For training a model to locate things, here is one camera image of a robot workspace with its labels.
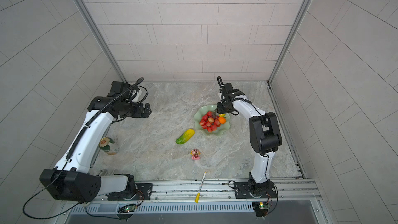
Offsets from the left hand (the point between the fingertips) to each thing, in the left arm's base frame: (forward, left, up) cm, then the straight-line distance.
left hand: (147, 108), depth 76 cm
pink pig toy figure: (-16, -24, -19) cm, 34 cm away
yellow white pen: (-34, -26, -20) cm, 47 cm away
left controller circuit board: (-39, +4, -17) cm, 43 cm away
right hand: (+10, -39, -16) cm, 43 cm away
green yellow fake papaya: (-7, -18, -17) cm, 26 cm away
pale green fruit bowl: (+10, -27, -17) cm, 34 cm away
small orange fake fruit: (+3, -39, -17) cm, 43 cm away
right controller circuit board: (-39, -54, -21) cm, 70 cm away
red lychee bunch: (0, -32, -14) cm, 35 cm away
